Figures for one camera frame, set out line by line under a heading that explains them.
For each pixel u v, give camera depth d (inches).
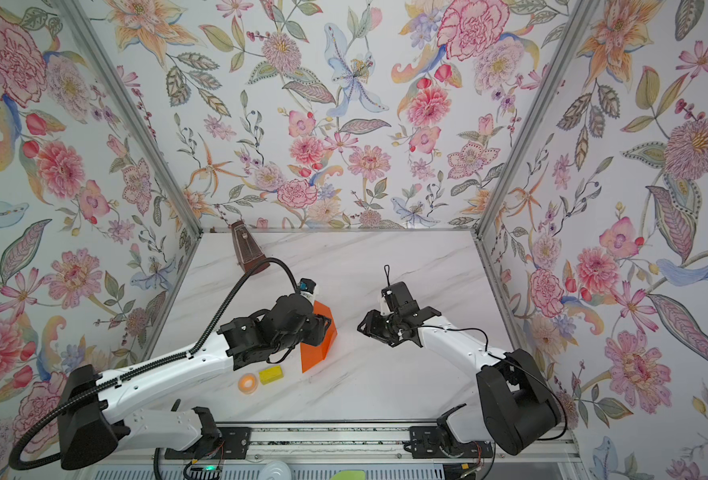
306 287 26.5
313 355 32.2
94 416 15.6
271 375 32.9
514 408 16.8
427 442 29.0
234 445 29.0
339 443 29.7
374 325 30.1
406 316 26.3
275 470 26.1
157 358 18.2
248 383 33.0
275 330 22.0
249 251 40.1
